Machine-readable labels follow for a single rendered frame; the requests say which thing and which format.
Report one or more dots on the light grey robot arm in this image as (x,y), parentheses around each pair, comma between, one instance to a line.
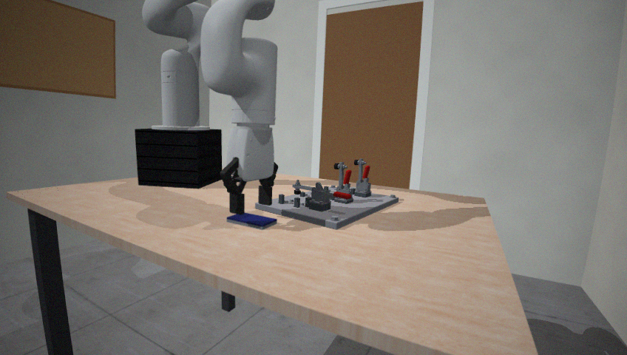
(250,78)

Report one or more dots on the blue rectangular block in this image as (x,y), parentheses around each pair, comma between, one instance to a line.
(252,220)

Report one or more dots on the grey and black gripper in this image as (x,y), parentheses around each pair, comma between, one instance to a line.
(250,156)

